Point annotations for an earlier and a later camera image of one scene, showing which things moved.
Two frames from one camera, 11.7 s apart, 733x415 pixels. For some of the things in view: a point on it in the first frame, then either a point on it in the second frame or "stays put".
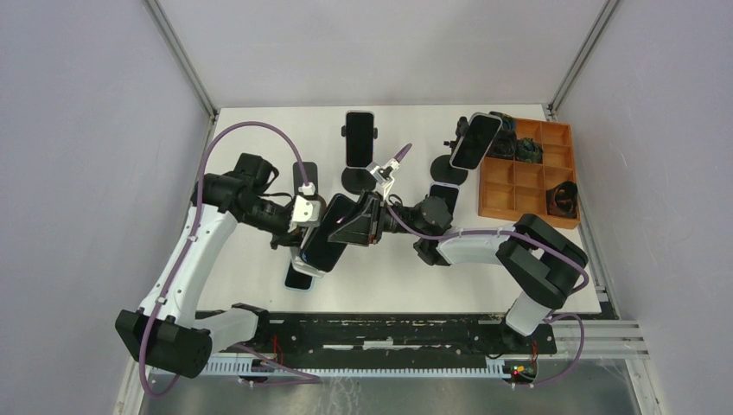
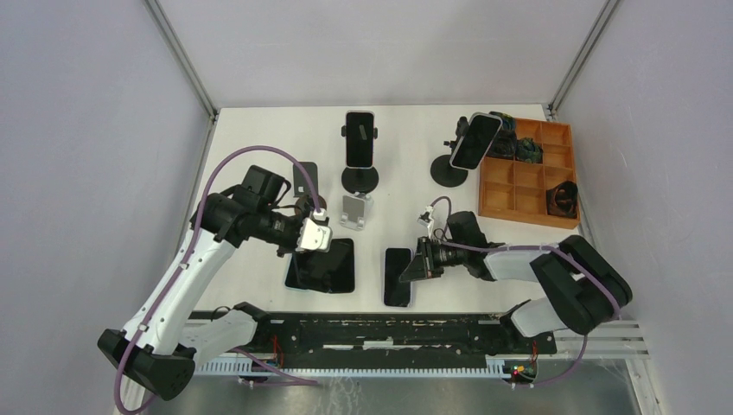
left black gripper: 286,237 -> 286,250
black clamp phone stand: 357,180 stays put
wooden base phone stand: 310,169 stays put
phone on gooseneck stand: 477,136 stays put
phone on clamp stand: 360,137 stays put
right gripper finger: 359,232 -> 415,270
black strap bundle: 563,200 stays put
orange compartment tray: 518,191 stays put
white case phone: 448,192 -> 396,293
